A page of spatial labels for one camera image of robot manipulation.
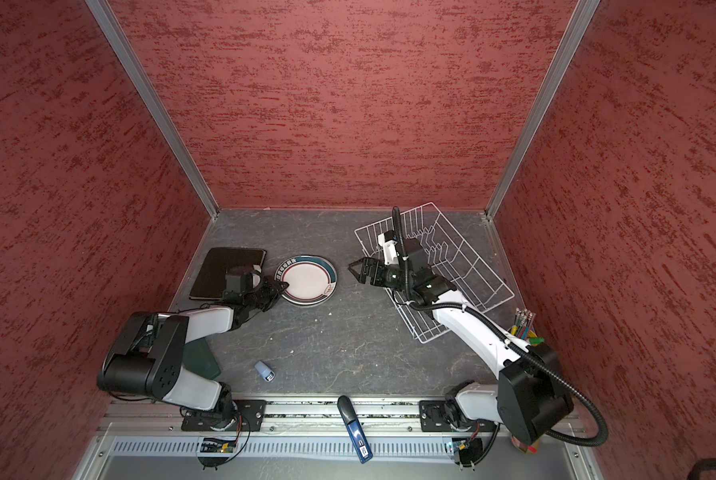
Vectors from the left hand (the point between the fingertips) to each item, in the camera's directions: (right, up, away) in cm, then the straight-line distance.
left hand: (291, 288), depth 94 cm
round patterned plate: (+6, -3, -2) cm, 7 cm away
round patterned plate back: (+6, +2, +5) cm, 8 cm away
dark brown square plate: (-31, +1, +9) cm, 32 cm away
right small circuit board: (+50, -36, -22) cm, 65 cm away
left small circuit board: (-13, -36, -21) cm, 43 cm away
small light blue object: (-3, -20, -16) cm, 25 cm away
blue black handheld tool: (+21, -27, -23) cm, 41 cm away
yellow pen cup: (+64, -6, -20) cm, 68 cm away
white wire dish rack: (+41, -9, -4) cm, 43 cm away
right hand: (+22, +6, -15) cm, 27 cm away
